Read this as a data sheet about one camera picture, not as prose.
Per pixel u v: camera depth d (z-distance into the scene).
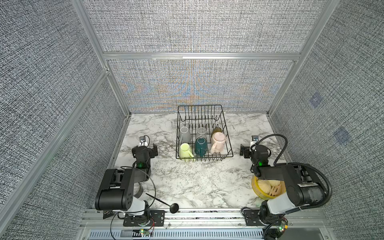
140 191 0.80
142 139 0.76
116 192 0.44
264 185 0.78
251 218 0.73
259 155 0.72
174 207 0.76
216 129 1.03
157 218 0.74
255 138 0.80
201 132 1.01
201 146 0.87
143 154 0.69
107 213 0.73
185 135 0.93
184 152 0.85
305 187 0.45
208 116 1.10
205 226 0.72
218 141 0.87
